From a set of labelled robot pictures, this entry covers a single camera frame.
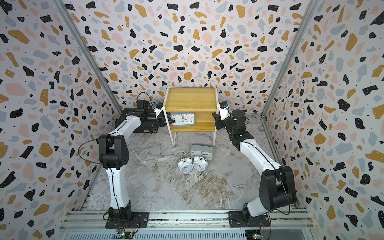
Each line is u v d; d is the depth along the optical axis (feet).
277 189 1.43
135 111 2.67
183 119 2.95
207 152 2.98
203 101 2.74
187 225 2.40
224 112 2.35
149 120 2.79
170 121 2.86
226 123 2.53
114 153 1.90
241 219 2.40
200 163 2.81
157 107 2.67
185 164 2.81
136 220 2.39
